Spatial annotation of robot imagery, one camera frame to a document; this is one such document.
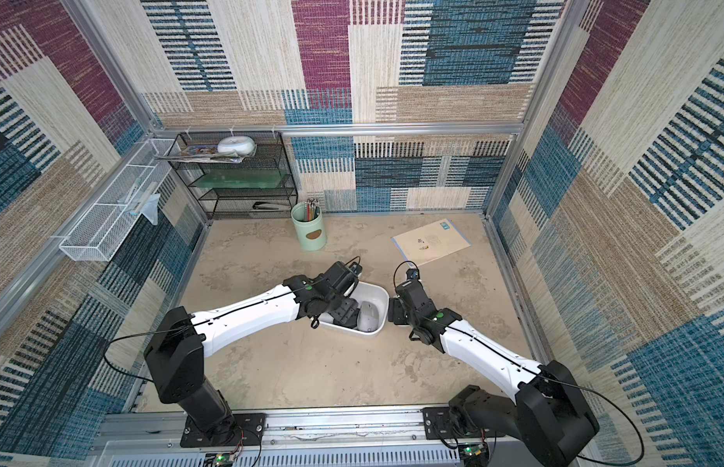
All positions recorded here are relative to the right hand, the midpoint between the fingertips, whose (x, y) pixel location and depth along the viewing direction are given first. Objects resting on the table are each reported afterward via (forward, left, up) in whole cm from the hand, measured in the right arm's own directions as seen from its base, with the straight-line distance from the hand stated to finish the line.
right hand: (402, 301), depth 87 cm
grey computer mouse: (-3, +10, -4) cm, 11 cm away
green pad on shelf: (+34, +50, +19) cm, 64 cm away
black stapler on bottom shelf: (+39, +48, +3) cm, 62 cm away
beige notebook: (+29, -14, -8) cm, 33 cm away
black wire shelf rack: (+46, +62, -2) cm, 78 cm away
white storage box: (+6, +8, -5) cm, 11 cm away
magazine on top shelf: (+38, +60, +26) cm, 76 cm away
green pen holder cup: (+26, +29, +4) cm, 40 cm away
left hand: (+1, +18, +2) cm, 18 cm away
